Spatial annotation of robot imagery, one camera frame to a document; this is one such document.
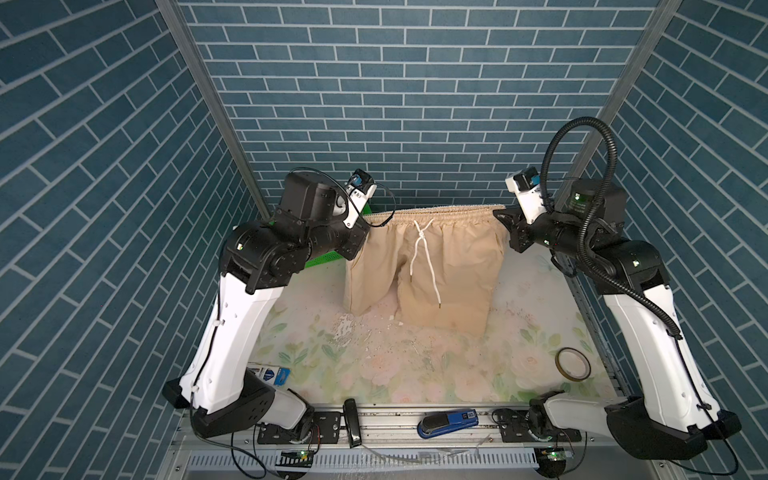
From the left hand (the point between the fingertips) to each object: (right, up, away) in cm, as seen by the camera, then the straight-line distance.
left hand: (361, 220), depth 59 cm
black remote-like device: (-5, -48, +14) cm, 50 cm away
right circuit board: (+45, -57, +12) cm, 74 cm away
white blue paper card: (-26, -41, +21) cm, 53 cm away
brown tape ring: (+53, -38, +26) cm, 70 cm away
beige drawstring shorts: (+19, -10, +13) cm, 25 cm away
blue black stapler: (+16, -48, +11) cm, 52 cm away
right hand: (+28, +3, +2) cm, 28 cm away
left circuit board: (-18, -57, +13) cm, 61 cm away
